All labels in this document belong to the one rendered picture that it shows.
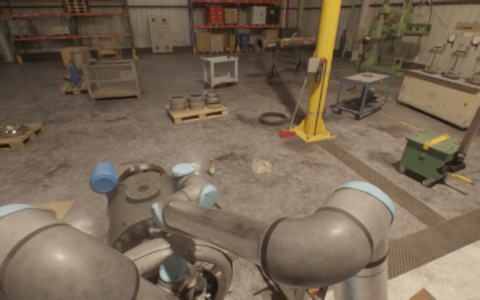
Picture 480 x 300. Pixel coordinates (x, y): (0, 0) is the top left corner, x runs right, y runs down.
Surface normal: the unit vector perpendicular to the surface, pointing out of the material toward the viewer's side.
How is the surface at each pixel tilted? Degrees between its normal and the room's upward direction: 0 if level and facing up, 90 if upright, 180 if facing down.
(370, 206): 27
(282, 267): 72
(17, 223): 7
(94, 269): 46
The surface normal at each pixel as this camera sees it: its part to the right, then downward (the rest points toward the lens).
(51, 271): 0.36, -0.41
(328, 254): -0.09, -0.22
